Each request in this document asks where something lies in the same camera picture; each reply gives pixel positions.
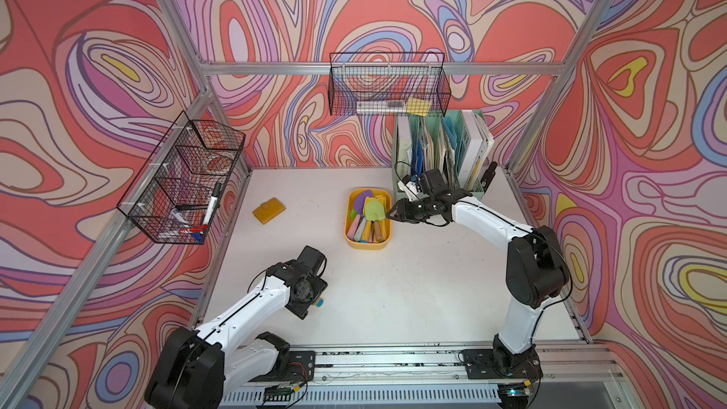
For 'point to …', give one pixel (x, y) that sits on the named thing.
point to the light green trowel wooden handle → (375, 211)
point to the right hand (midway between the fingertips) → (393, 222)
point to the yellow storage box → (367, 226)
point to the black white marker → (212, 204)
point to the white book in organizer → (474, 147)
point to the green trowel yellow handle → (319, 302)
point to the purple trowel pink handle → (359, 205)
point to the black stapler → (488, 175)
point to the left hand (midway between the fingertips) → (322, 295)
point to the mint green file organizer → (430, 141)
